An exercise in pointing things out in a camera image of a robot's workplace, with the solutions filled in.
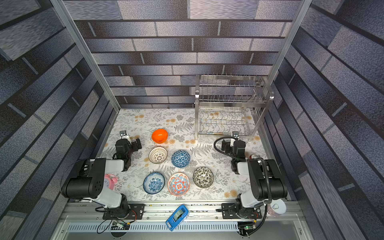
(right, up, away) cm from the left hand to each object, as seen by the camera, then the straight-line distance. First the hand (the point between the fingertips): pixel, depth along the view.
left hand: (131, 138), depth 94 cm
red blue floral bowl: (+32, -24, -13) cm, 42 cm away
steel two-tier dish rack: (+63, +22, +4) cm, 67 cm away
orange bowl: (+17, +1, +6) cm, 18 cm away
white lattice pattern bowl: (+18, -11, -2) cm, 21 cm away
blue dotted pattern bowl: (+32, -13, -2) cm, 35 cm away
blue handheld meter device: (+33, -34, -26) cm, 54 cm away
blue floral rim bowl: (+18, -24, -12) cm, 32 cm away
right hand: (+65, -1, 0) cm, 66 cm away
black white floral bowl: (+46, -22, -10) cm, 52 cm away
